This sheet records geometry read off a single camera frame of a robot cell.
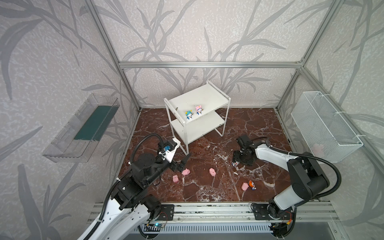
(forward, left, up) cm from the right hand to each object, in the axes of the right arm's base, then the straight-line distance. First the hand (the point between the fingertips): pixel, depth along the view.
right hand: (236, 156), depth 93 cm
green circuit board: (-35, +42, 0) cm, 55 cm away
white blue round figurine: (-5, +1, +1) cm, 5 cm away
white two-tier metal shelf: (+7, +24, +34) cm, 43 cm away
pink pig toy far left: (-14, +37, +1) cm, 39 cm away
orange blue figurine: (-17, -6, +1) cm, 18 cm away
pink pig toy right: (-18, -2, 0) cm, 18 cm away
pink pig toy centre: (-10, +16, +2) cm, 19 cm away
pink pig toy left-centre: (-10, +31, +1) cm, 33 cm away
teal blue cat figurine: (+4, +27, +35) cm, 45 cm away
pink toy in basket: (-7, -36, +20) cm, 42 cm away
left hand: (-8, +29, +31) cm, 43 cm away
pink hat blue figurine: (+7, +23, +35) cm, 43 cm away
